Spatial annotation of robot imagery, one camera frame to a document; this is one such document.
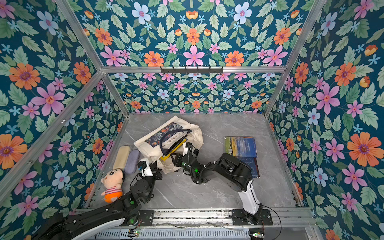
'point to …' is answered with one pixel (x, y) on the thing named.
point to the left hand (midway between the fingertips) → (158, 160)
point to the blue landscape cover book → (241, 146)
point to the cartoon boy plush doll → (112, 182)
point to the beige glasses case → (122, 157)
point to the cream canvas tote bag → (161, 143)
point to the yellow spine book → (164, 158)
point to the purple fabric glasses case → (132, 162)
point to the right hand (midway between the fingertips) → (176, 151)
